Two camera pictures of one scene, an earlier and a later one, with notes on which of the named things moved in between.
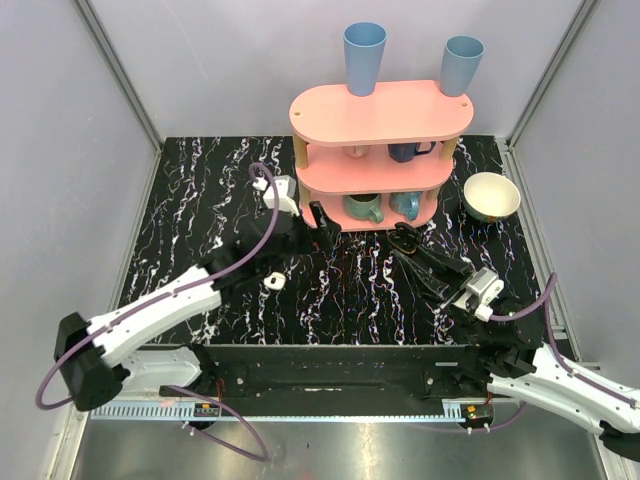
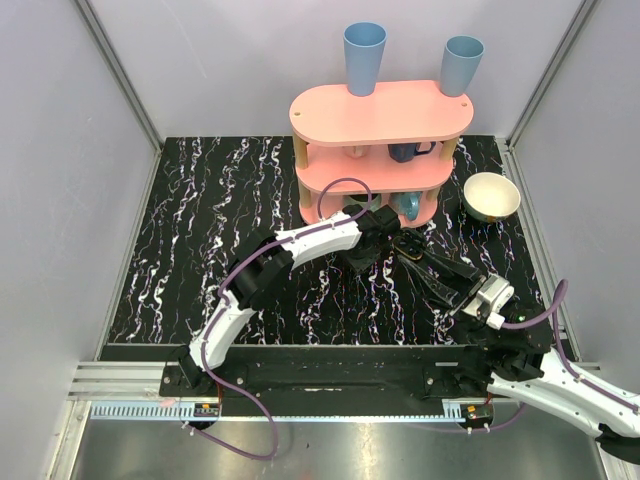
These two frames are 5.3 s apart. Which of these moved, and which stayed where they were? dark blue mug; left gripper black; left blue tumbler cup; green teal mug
Moved: left gripper black
Stayed: green teal mug; dark blue mug; left blue tumbler cup
